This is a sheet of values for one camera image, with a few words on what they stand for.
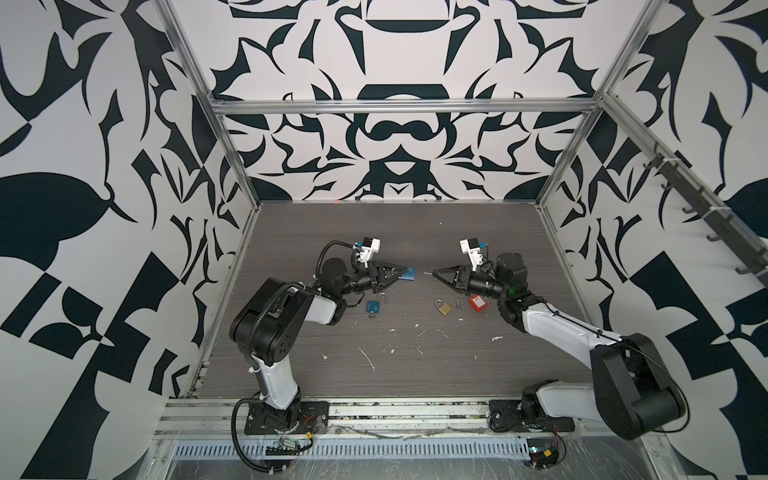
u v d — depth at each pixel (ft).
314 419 2.42
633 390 1.39
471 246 2.54
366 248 2.66
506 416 2.44
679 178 2.11
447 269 2.56
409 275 2.60
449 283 2.49
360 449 2.85
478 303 3.02
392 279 2.59
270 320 1.67
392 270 2.63
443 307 3.08
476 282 2.40
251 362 1.63
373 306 3.02
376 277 2.44
